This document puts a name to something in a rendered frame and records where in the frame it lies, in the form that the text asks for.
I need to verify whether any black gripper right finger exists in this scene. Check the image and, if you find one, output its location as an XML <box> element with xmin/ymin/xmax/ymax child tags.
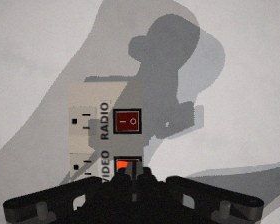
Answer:
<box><xmin>134</xmin><ymin>162</ymin><xmax>264</xmax><ymax>224</ymax></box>

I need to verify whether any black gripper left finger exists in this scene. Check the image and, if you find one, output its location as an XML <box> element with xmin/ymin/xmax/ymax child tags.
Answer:
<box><xmin>3</xmin><ymin>162</ymin><xmax>135</xmax><ymax>224</ymax></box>

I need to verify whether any grey power strip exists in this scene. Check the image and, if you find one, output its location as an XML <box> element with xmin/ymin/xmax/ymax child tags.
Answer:
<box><xmin>68</xmin><ymin>82</ymin><xmax>143</xmax><ymax>182</ymax></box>

